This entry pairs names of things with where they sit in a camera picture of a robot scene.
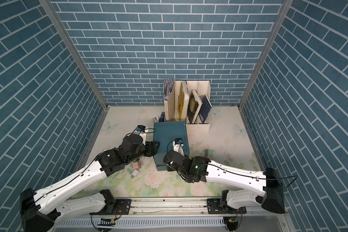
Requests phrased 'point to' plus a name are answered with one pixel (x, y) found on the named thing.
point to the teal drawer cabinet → (165, 133)
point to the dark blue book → (205, 109)
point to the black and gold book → (194, 105)
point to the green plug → (209, 152)
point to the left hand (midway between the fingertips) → (160, 145)
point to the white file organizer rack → (201, 87)
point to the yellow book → (183, 101)
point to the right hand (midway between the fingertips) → (169, 160)
